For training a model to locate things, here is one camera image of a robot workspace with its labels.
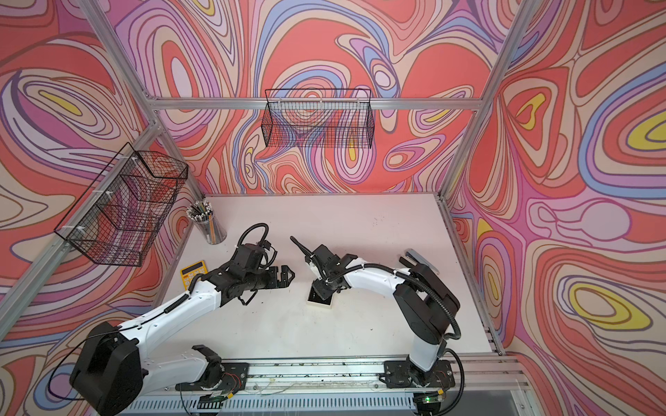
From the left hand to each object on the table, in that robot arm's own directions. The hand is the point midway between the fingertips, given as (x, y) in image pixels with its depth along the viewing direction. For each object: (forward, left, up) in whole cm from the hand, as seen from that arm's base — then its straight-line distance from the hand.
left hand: (287, 277), depth 83 cm
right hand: (-2, -13, -8) cm, 15 cm away
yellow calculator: (+6, +38, -8) cm, 39 cm away
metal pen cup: (+23, +34, +7) cm, 41 cm away
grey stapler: (+11, -48, -7) cm, 49 cm away
